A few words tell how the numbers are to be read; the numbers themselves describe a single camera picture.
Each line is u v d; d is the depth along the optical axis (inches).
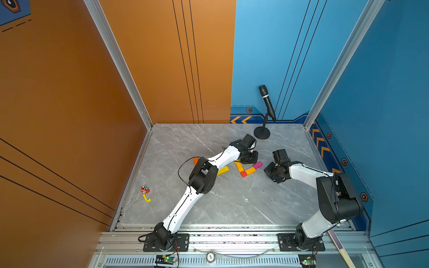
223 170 37.9
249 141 33.4
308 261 28.0
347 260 27.0
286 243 28.5
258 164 38.9
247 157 35.0
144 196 34.2
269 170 33.9
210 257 25.7
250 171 37.8
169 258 27.8
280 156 29.9
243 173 37.5
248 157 35.3
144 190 34.2
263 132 45.2
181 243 28.8
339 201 18.0
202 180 25.4
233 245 29.3
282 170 27.4
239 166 38.0
